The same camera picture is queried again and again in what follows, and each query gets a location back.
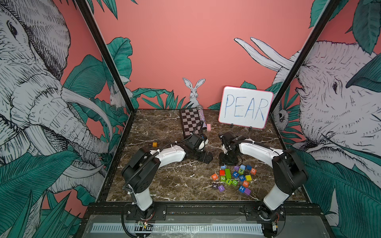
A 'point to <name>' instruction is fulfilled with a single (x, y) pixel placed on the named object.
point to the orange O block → (253, 171)
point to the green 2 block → (222, 178)
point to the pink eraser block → (208, 127)
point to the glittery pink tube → (202, 116)
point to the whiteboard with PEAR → (245, 106)
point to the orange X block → (155, 144)
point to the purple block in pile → (236, 167)
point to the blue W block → (242, 178)
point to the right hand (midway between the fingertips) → (220, 162)
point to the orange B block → (245, 184)
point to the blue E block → (223, 167)
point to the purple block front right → (247, 191)
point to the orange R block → (215, 176)
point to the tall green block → (227, 173)
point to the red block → (222, 172)
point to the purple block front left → (221, 188)
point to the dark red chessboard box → (191, 122)
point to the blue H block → (242, 189)
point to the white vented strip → (177, 228)
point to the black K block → (215, 185)
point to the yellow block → (248, 177)
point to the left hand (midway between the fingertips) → (208, 155)
